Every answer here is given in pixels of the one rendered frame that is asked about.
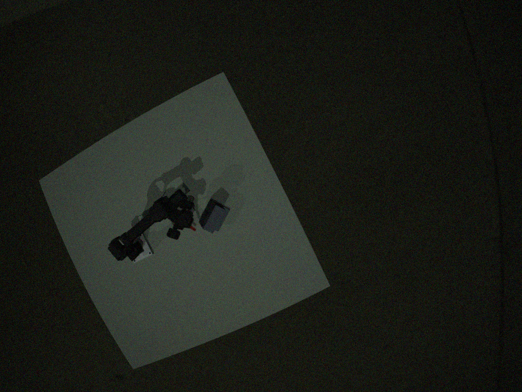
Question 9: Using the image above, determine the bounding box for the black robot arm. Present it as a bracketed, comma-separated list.
[108, 189, 194, 261]

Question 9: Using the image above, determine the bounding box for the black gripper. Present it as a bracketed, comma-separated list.
[167, 200, 194, 239]

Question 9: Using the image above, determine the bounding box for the dark grey sloped panel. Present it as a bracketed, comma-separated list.
[199, 200, 229, 233]

